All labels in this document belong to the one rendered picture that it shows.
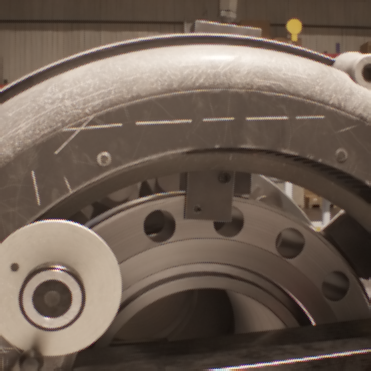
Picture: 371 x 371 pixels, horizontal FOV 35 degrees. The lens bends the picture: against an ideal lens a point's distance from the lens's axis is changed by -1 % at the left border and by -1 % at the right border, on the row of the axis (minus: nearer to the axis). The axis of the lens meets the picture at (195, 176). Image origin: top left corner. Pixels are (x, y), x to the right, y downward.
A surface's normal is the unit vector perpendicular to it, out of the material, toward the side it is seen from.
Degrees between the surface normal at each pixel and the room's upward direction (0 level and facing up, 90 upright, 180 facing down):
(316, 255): 90
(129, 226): 90
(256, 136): 90
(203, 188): 90
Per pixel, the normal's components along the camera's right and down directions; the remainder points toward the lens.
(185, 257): 0.21, 0.00
